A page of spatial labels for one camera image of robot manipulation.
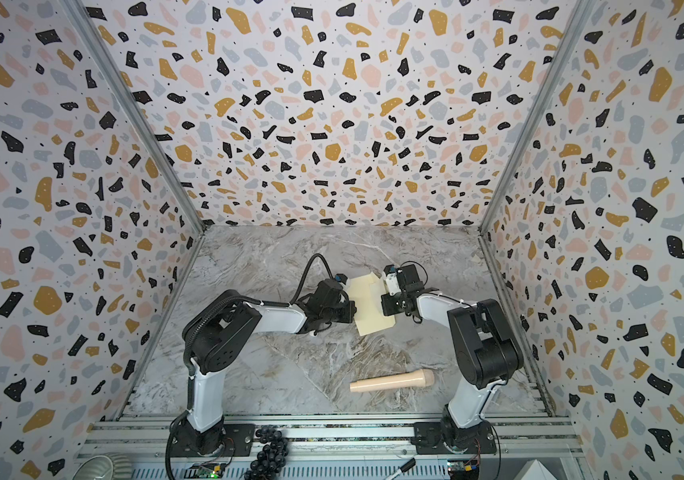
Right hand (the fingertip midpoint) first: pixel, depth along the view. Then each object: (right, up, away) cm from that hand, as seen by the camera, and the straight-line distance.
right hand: (382, 295), depth 97 cm
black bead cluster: (-27, -33, -29) cm, 52 cm away
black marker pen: (+5, -36, -26) cm, 45 cm away
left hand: (-7, -3, -2) cm, 8 cm away
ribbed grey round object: (-66, -36, -28) cm, 80 cm away
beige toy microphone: (+4, -22, -14) cm, 26 cm away
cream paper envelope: (-5, +1, +5) cm, 7 cm away
